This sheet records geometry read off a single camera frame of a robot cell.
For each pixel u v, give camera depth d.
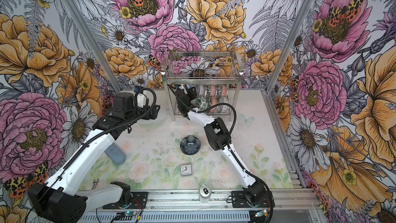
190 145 0.92
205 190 0.65
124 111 0.56
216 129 0.73
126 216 0.73
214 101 0.99
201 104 0.97
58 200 0.37
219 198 0.76
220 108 0.71
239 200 0.73
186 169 0.82
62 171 0.41
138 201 0.73
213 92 1.05
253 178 0.66
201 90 1.05
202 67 1.12
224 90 1.06
